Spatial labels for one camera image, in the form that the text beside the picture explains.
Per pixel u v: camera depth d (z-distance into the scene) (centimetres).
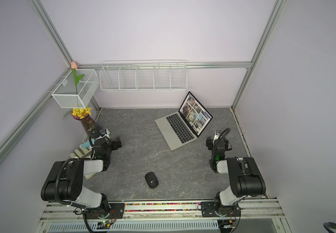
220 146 69
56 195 42
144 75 99
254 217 73
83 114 87
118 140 87
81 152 96
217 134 80
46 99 73
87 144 100
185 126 108
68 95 76
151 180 81
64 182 46
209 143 85
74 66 89
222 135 76
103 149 74
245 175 46
